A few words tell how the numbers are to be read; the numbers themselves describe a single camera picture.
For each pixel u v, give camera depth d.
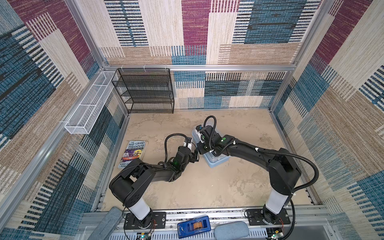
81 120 0.70
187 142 0.77
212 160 0.85
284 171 0.46
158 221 0.73
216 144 0.66
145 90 1.10
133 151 0.96
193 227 0.67
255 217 0.73
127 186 0.46
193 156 0.71
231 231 0.68
